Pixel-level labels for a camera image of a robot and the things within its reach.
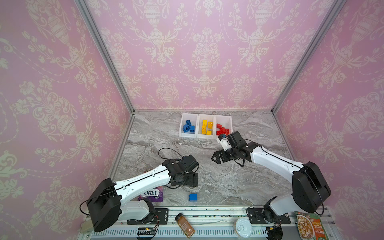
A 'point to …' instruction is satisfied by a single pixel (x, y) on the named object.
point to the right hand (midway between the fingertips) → (218, 156)
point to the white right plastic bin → (225, 121)
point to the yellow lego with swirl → (205, 123)
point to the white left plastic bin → (193, 118)
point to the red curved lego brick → (219, 126)
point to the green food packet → (310, 226)
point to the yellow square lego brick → (209, 132)
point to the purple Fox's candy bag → (155, 195)
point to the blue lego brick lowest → (193, 197)
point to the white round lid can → (243, 228)
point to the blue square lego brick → (192, 129)
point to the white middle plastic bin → (209, 118)
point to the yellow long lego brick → (203, 130)
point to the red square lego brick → (222, 131)
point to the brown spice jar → (186, 227)
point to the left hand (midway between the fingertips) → (191, 184)
